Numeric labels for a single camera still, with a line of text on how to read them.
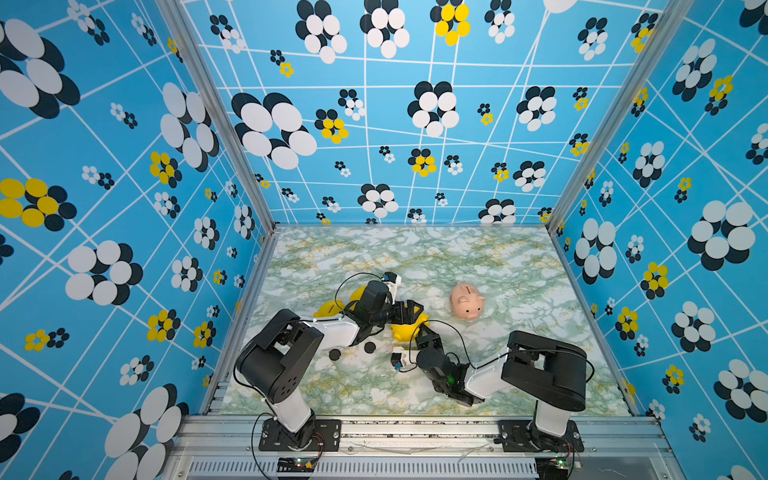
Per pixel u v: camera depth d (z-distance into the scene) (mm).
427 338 768
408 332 823
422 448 723
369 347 889
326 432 741
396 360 791
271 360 474
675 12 680
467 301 884
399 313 804
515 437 724
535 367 500
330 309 865
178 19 691
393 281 839
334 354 873
